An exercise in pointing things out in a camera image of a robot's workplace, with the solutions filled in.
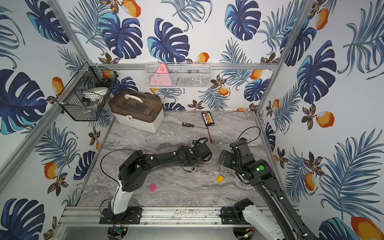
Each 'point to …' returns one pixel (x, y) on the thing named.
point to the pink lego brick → (152, 187)
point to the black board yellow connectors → (207, 118)
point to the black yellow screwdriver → (189, 125)
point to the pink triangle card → (161, 78)
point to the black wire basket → (81, 108)
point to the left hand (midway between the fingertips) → (199, 160)
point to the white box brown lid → (141, 110)
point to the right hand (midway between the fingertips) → (228, 157)
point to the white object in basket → (95, 92)
